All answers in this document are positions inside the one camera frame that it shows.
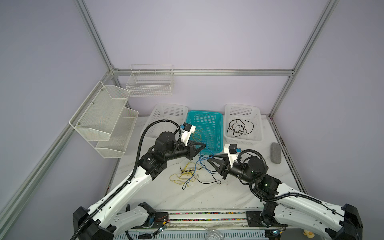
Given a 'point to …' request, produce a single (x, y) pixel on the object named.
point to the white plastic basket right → (249, 112)
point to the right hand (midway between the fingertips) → (208, 158)
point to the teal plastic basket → (209, 130)
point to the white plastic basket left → (177, 113)
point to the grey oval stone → (276, 153)
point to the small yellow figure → (310, 235)
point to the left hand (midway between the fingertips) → (204, 146)
